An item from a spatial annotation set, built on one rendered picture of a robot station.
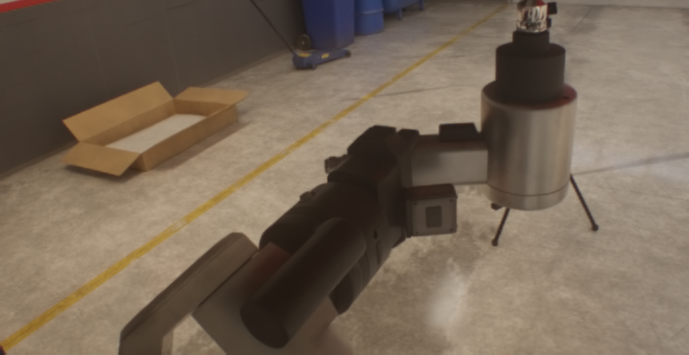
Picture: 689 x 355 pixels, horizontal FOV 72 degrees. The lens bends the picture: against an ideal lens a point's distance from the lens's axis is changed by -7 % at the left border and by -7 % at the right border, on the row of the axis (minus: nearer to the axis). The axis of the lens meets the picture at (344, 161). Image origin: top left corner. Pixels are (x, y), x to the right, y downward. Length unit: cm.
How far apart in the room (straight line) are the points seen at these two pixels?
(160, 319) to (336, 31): 597
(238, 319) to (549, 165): 32
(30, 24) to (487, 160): 406
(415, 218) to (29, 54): 404
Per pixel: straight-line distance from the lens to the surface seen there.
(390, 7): 782
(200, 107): 450
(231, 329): 34
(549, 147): 50
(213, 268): 33
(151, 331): 34
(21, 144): 437
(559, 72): 50
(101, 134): 426
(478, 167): 52
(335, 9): 617
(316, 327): 35
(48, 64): 443
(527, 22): 49
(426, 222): 46
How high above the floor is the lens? 137
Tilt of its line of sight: 25 degrees down
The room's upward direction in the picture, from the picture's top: 6 degrees counter-clockwise
